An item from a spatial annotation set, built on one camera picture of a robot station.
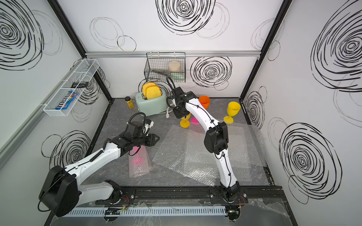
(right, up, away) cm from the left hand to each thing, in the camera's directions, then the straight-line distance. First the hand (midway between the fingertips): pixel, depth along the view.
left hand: (156, 137), depth 83 cm
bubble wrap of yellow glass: (+56, -9, +6) cm, 57 cm away
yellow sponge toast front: (-5, +30, +15) cm, 34 cm away
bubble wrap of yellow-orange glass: (+15, -9, +6) cm, 19 cm away
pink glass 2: (+25, +8, +22) cm, 34 cm away
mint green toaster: (-7, +20, +17) cm, 27 cm away
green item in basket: (+13, +38, +3) cm, 40 cm away
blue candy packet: (-42, +21, -13) cm, 48 cm away
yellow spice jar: (-26, +22, +25) cm, 42 cm away
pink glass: (-9, -13, -5) cm, 16 cm away
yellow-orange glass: (+17, +7, +21) cm, 28 cm away
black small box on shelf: (-42, +31, -5) cm, 52 cm away
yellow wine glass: (+51, +18, +14) cm, 56 cm away
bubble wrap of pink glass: (+56, -10, +5) cm, 57 cm away
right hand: (+15, +14, +8) cm, 22 cm away
